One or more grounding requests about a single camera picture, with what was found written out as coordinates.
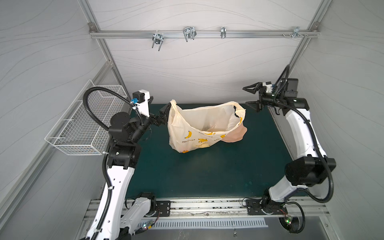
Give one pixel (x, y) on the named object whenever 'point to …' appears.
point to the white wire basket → (77, 132)
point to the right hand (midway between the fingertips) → (247, 91)
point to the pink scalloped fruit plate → (235, 134)
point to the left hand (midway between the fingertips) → (162, 97)
